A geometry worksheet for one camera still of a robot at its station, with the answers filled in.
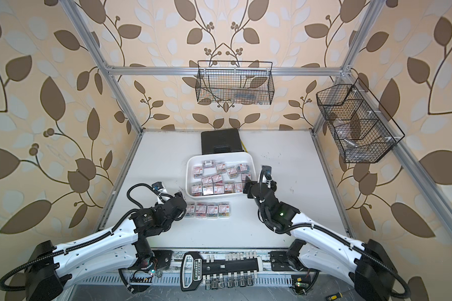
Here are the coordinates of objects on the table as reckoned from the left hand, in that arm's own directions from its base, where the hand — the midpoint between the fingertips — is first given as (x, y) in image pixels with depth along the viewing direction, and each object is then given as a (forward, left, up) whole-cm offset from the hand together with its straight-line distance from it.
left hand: (176, 195), depth 81 cm
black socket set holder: (-26, -26, -9) cm, 38 cm away
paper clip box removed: (-3, -10, -9) cm, 14 cm away
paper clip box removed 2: (-3, -15, -9) cm, 18 cm away
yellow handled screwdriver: (-34, -62, -9) cm, 71 cm away
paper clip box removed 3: (-3, -21, -9) cm, 23 cm away
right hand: (+5, -34, +6) cm, 35 cm away
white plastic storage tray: (+15, -16, -8) cm, 23 cm away
